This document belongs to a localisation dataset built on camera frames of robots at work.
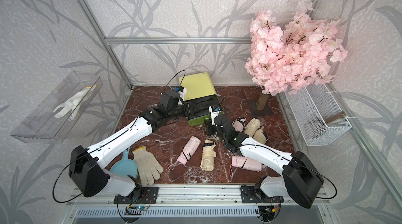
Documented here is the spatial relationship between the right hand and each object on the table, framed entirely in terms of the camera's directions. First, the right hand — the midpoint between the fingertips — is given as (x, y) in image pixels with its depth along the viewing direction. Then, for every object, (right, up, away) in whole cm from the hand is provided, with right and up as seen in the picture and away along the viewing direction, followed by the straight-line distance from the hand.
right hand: (205, 119), depth 82 cm
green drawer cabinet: (-3, +13, +3) cm, 14 cm away
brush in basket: (+53, -3, -11) cm, 55 cm away
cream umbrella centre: (+2, -19, +1) cm, 19 cm away
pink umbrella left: (-9, -16, +3) cm, 19 cm away
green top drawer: (-5, +5, -1) cm, 7 cm away
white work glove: (-30, -26, +1) cm, 40 cm away
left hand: (-5, +7, -4) cm, 9 cm away
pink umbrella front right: (+22, -22, -1) cm, 31 cm away
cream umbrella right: (+29, -7, +10) cm, 31 cm away
